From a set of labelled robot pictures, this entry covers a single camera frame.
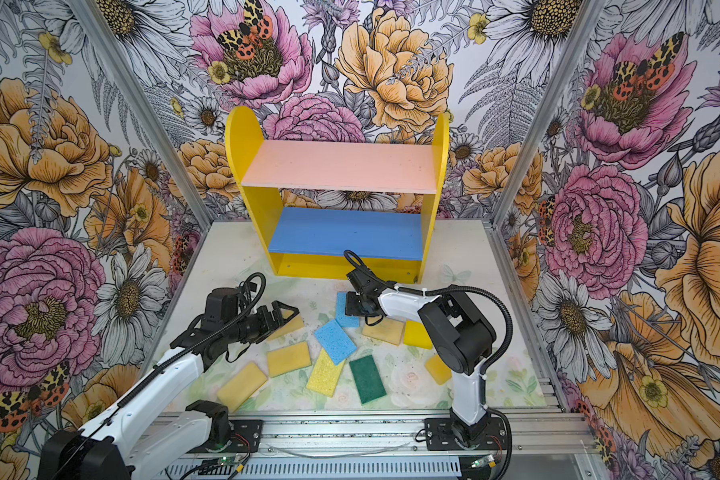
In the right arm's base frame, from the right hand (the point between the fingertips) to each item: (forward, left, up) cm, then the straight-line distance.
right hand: (353, 315), depth 95 cm
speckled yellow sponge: (-18, +7, 0) cm, 19 cm away
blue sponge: (-9, +5, +2) cm, 11 cm away
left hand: (-9, +17, +10) cm, 21 cm away
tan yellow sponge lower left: (-20, +30, 0) cm, 36 cm away
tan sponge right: (-6, -10, +1) cm, 12 cm away
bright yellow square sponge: (-7, -18, +1) cm, 20 cm away
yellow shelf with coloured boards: (+46, +15, +7) cm, 49 cm away
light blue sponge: (-3, +2, +1) cm, 4 cm away
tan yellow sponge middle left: (-13, +18, 0) cm, 23 cm away
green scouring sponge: (-19, -4, 0) cm, 19 cm away
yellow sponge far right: (-18, -23, +1) cm, 29 cm away
